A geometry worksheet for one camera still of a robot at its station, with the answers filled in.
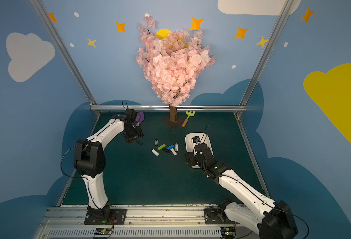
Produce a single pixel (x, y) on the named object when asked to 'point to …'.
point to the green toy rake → (188, 114)
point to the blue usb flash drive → (170, 147)
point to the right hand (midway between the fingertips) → (194, 150)
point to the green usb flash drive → (161, 147)
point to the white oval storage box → (189, 146)
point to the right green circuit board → (229, 232)
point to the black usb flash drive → (166, 150)
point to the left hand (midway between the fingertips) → (139, 135)
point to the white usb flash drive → (155, 152)
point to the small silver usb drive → (156, 142)
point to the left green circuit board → (103, 231)
